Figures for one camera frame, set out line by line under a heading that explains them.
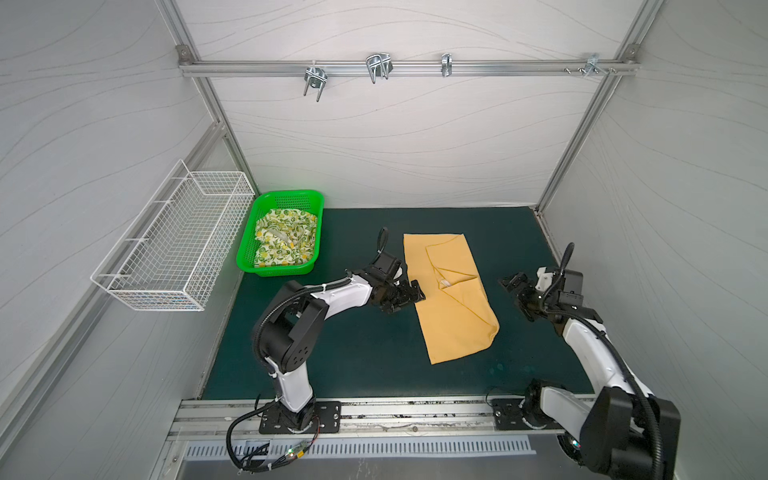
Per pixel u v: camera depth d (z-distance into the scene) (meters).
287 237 1.04
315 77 0.80
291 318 0.52
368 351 0.80
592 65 0.76
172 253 0.69
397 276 0.79
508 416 0.73
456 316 0.92
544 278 0.78
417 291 0.83
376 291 0.70
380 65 0.77
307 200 1.15
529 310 0.77
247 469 0.67
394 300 0.80
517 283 0.77
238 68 0.78
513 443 0.78
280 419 0.68
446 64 0.78
